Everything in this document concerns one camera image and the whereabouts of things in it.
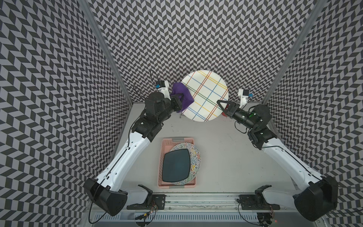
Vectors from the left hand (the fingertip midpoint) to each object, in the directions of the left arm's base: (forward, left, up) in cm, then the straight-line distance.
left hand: (183, 96), depth 67 cm
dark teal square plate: (-19, +5, -40) cm, 45 cm away
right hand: (-4, -16, -2) cm, 16 cm away
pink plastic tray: (-6, +13, -37) cm, 40 cm away
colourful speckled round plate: (-19, -6, -33) cm, 39 cm away
